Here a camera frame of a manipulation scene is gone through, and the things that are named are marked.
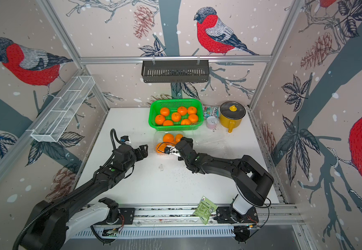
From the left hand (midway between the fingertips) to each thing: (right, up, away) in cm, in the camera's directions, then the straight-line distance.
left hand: (145, 144), depth 85 cm
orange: (+7, +20, +28) cm, 36 cm away
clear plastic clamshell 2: (+44, -2, +13) cm, 46 cm away
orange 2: (+28, +21, +28) cm, 45 cm away
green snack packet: (+42, +21, +30) cm, 56 cm away
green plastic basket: (+16, +18, +25) cm, 34 cm away
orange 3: (+29, +15, +22) cm, 39 cm away
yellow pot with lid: (+54, +17, +17) cm, 59 cm away
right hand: (+23, +2, +4) cm, 23 cm away
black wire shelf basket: (+15, +48, +21) cm, 54 cm away
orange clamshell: (+18, +3, +10) cm, 21 cm away
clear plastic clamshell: (+9, -1, +14) cm, 17 cm away
